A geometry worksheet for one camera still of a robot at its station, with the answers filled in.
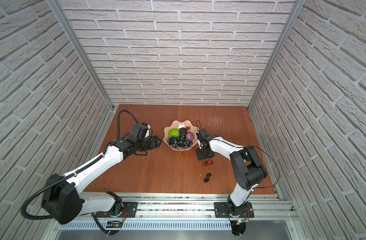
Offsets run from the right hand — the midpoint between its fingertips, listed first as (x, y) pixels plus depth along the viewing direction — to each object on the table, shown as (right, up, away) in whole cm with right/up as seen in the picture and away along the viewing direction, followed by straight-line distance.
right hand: (202, 155), depth 92 cm
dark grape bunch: (-16, +9, -2) cm, 18 cm away
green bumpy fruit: (-18, +14, +3) cm, 23 cm away
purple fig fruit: (-8, +11, +3) cm, 14 cm away
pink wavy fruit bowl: (-16, +19, +11) cm, 27 cm away
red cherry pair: (-9, +17, +10) cm, 22 cm away
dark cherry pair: (+3, -10, -9) cm, 14 cm away
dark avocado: (-13, +14, +7) cm, 20 cm away
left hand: (-26, +11, -10) cm, 30 cm away
